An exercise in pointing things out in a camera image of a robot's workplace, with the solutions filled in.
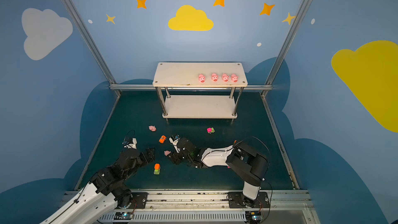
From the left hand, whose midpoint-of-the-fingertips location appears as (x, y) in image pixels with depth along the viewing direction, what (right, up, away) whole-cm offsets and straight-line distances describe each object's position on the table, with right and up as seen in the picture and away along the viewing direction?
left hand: (151, 152), depth 79 cm
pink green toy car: (+32, +9, +19) cm, 38 cm away
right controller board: (+50, -28, -8) cm, 58 cm away
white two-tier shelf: (+18, +42, +4) cm, 45 cm away
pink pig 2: (+6, -3, +9) cm, 11 cm away
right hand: (+9, -2, +6) cm, 11 cm away
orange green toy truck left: (+2, -10, +3) cm, 10 cm away
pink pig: (-6, +10, +19) cm, 23 cm away
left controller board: (-10, -27, -8) cm, 30 cm away
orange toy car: (+2, +4, +16) cm, 16 cm away
